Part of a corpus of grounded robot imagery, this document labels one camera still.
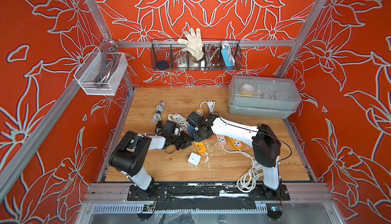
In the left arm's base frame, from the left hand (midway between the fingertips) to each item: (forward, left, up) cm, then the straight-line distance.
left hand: (194, 141), depth 89 cm
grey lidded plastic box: (+27, -43, +13) cm, 52 cm away
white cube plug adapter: (-12, -1, +2) cm, 12 cm away
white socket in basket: (+40, +10, +28) cm, 49 cm away
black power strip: (+6, +22, +5) cm, 23 cm away
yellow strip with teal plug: (-4, -4, +1) cm, 5 cm away
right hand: (0, 0, +4) cm, 4 cm away
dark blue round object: (+44, +25, +23) cm, 55 cm away
